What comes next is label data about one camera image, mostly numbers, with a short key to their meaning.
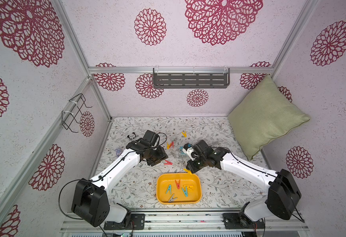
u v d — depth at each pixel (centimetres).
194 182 87
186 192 82
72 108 76
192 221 75
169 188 83
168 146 103
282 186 47
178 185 85
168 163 95
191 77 92
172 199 80
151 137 64
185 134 109
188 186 83
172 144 103
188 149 74
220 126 116
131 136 106
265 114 86
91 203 41
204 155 62
